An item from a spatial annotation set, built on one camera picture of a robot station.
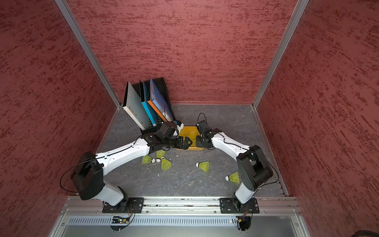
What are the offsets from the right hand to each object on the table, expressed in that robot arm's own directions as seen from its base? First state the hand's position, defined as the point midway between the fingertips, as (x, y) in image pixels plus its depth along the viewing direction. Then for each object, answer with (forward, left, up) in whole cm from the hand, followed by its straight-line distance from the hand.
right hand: (200, 145), depth 91 cm
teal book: (+15, +31, +21) cm, 40 cm away
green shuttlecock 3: (-10, +22, -4) cm, 25 cm away
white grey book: (+23, +43, +16) cm, 51 cm away
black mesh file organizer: (+38, +27, +20) cm, 50 cm away
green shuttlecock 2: (-5, +26, -2) cm, 26 cm away
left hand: (-4, +9, +8) cm, 13 cm away
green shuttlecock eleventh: (-19, -18, -2) cm, 27 cm away
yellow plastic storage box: (+10, +6, 0) cm, 12 cm away
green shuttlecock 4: (-13, -2, -2) cm, 13 cm away
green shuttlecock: (-8, +33, 0) cm, 34 cm away
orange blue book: (+19, +26, +25) cm, 41 cm away
